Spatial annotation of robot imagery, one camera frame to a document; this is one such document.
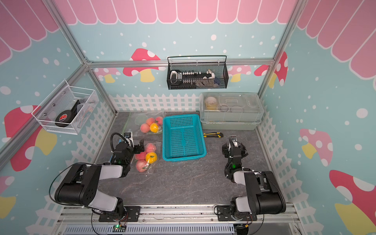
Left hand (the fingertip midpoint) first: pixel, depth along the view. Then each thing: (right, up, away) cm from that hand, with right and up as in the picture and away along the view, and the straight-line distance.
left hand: (136, 141), depth 94 cm
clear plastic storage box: (+63, +20, +6) cm, 66 cm away
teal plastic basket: (+29, +1, +9) cm, 31 cm away
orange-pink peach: (+5, +14, +13) cm, 20 cm away
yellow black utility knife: (+52, +3, +13) cm, 53 cm away
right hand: (+62, -1, -2) cm, 62 cm away
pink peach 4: (+2, +9, +9) cm, 13 cm away
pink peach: (+9, -4, -2) cm, 10 cm away
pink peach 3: (+6, -12, -8) cm, 16 cm away
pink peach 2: (+5, -8, -4) cm, 10 cm away
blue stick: (-5, -6, -20) cm, 21 cm away
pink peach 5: (+12, +14, +14) cm, 23 cm away
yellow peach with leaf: (+12, -9, -4) cm, 15 cm away
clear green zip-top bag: (-2, +12, +17) cm, 21 cm away
